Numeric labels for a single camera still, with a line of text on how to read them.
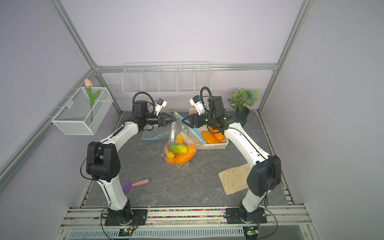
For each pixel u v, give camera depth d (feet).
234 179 2.82
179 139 3.00
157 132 3.45
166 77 3.27
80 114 2.66
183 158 2.74
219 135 3.25
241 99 2.98
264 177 2.27
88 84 2.60
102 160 1.65
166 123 2.60
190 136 2.86
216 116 2.00
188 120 2.26
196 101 2.23
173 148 2.66
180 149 2.66
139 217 2.41
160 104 2.54
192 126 2.26
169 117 2.69
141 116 2.42
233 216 2.41
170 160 2.86
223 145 3.15
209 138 3.22
